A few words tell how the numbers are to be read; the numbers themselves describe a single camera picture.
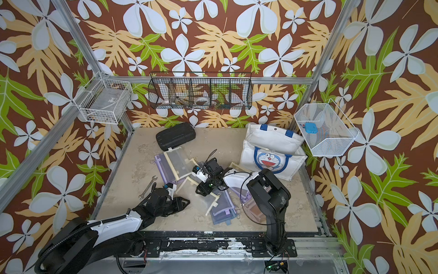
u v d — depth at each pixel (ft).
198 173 2.69
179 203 2.51
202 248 2.46
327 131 2.75
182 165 3.23
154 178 3.15
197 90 3.20
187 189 3.01
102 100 2.83
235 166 3.24
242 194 2.90
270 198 1.61
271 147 3.12
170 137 3.55
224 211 2.71
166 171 3.15
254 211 2.69
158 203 2.20
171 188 2.68
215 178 2.25
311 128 2.78
